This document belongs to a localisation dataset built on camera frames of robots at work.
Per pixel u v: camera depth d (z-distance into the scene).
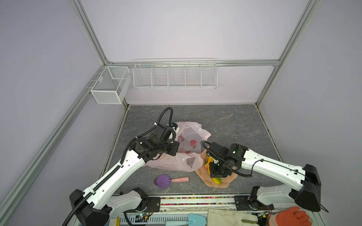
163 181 0.80
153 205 0.73
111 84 1.05
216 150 0.58
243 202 0.75
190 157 0.68
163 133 0.53
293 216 0.68
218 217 0.70
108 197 0.41
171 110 0.58
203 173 0.81
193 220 0.69
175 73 0.99
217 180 0.67
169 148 0.64
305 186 0.40
